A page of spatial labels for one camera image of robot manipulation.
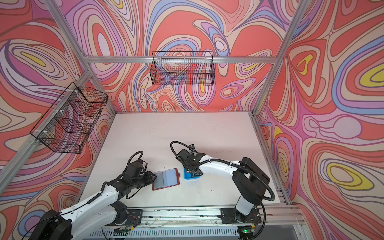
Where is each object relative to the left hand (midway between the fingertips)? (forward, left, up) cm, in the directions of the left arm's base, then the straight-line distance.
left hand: (158, 176), depth 86 cm
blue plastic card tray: (+1, -18, -2) cm, 18 cm away
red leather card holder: (-1, -5, -1) cm, 5 cm away
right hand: (+4, -22, +1) cm, 23 cm away
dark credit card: (-3, -1, -1) cm, 3 cm away
